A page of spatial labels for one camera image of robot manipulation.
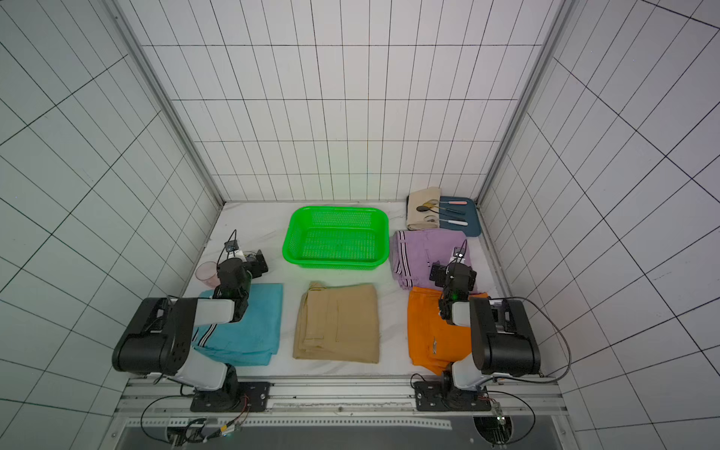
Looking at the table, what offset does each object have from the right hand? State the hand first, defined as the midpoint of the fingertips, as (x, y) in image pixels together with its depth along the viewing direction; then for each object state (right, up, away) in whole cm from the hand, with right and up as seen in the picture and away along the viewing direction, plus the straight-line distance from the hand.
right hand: (444, 260), depth 95 cm
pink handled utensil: (+13, +22, +23) cm, 35 cm away
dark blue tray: (+13, +17, +20) cm, 29 cm away
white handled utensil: (+11, +13, +19) cm, 26 cm away
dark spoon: (0, +20, +23) cm, 31 cm away
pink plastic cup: (-84, -5, +3) cm, 84 cm away
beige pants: (-36, -17, -11) cm, 42 cm away
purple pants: (-10, +2, +7) cm, 12 cm away
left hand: (-68, +1, 0) cm, 68 cm away
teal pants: (-61, -22, -15) cm, 67 cm away
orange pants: (-7, -22, -15) cm, 28 cm away
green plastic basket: (-45, +7, +12) cm, 47 cm away
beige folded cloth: (-6, +15, +19) cm, 25 cm away
